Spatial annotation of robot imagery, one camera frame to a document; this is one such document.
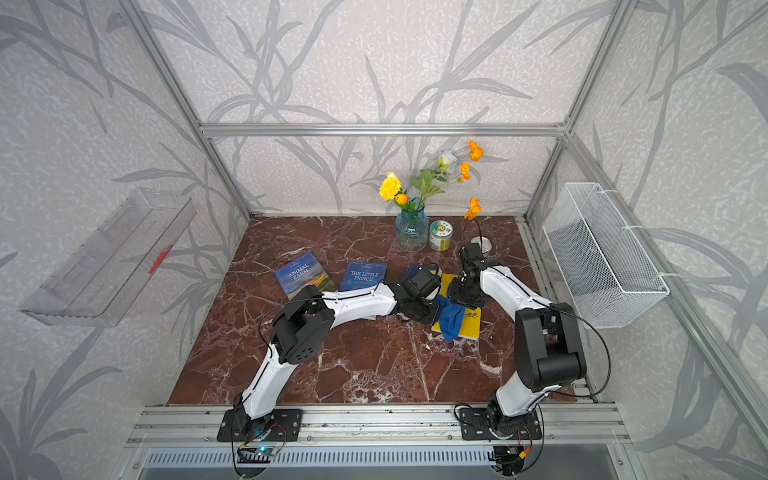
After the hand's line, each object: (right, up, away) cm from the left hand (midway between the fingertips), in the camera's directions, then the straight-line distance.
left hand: (438, 321), depth 91 cm
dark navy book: (-8, +14, +14) cm, 21 cm away
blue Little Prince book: (-26, +13, +11) cm, 31 cm away
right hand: (+6, +7, +1) cm, 9 cm away
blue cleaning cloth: (+3, +2, -4) cm, 6 cm away
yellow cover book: (+10, +1, 0) cm, 10 cm away
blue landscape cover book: (-44, +15, +11) cm, 48 cm away
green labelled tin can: (+2, +27, +14) cm, 30 cm away
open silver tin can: (+19, +24, +19) cm, 36 cm away
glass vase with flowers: (-8, +30, +13) cm, 33 cm away
